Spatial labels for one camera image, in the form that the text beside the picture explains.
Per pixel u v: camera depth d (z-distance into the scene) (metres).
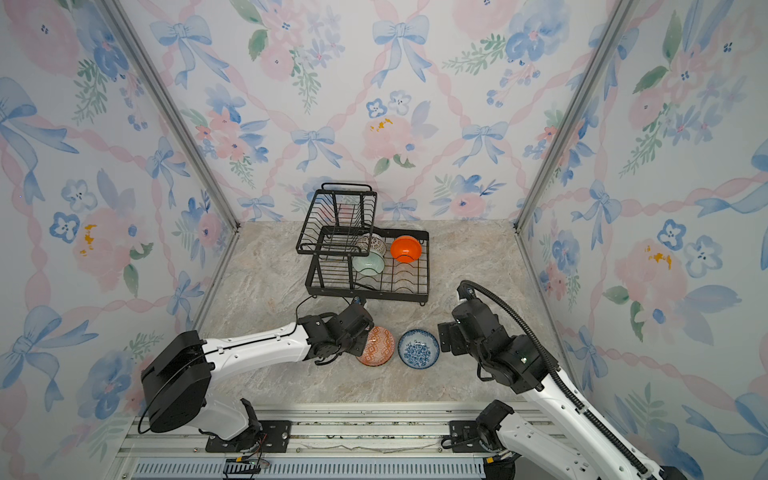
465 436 0.73
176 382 0.42
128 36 0.72
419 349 0.88
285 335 0.55
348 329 0.64
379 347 0.86
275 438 0.74
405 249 1.07
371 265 1.03
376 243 1.08
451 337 0.63
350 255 0.81
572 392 0.43
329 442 0.74
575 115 0.86
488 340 0.50
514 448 0.59
